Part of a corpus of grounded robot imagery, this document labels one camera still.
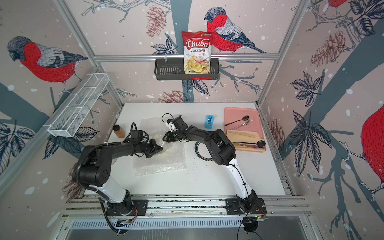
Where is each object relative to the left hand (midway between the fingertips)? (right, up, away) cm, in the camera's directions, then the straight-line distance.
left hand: (164, 145), depth 93 cm
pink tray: (+49, +19, +21) cm, 56 cm away
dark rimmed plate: (+24, -3, -4) cm, 25 cm away
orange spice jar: (-31, +8, +3) cm, 32 cm away
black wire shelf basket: (+4, +52, +13) cm, 54 cm away
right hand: (-1, +3, +3) cm, 5 cm away
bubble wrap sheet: (+5, -7, -3) cm, 9 cm away
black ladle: (+62, 0, +1) cm, 62 cm away
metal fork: (+57, +13, +15) cm, 60 cm away
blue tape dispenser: (+30, +15, +14) cm, 36 cm away
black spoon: (+57, +17, +17) cm, 62 cm away
